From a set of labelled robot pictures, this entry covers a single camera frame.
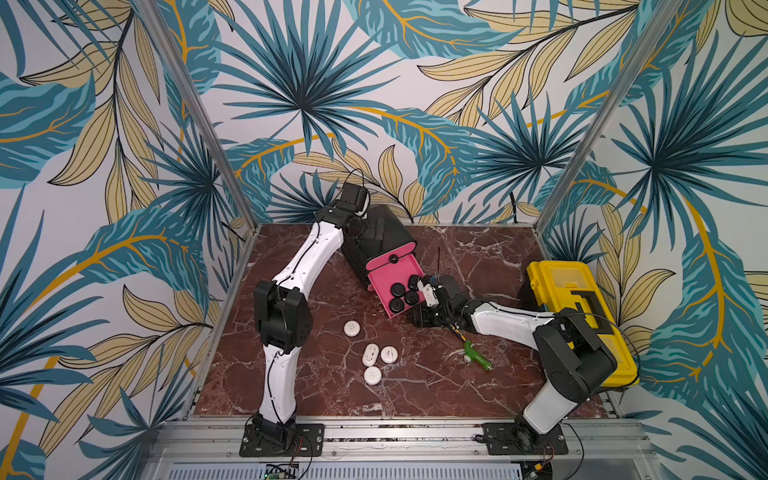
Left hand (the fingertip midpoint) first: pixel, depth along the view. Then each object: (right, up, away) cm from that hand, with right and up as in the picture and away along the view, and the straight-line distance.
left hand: (369, 230), depth 91 cm
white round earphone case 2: (+6, -36, -5) cm, 37 cm away
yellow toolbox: (+58, -16, -7) cm, 60 cm away
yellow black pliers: (+28, -32, -1) cm, 42 cm away
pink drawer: (+7, -8, -1) cm, 10 cm away
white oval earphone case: (0, -36, -5) cm, 36 cm away
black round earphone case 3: (+8, -23, +2) cm, 24 cm away
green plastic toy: (+30, -37, -5) cm, 48 cm away
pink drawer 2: (+8, -13, +2) cm, 16 cm away
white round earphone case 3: (+1, -40, -9) cm, 41 cm away
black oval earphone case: (+13, -21, +4) cm, 25 cm away
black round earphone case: (+14, -16, +4) cm, 21 cm away
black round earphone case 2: (+9, -18, +4) cm, 21 cm away
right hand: (+13, -26, +1) cm, 29 cm away
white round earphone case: (-5, -30, -1) cm, 30 cm away
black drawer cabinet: (+3, 0, -7) cm, 8 cm away
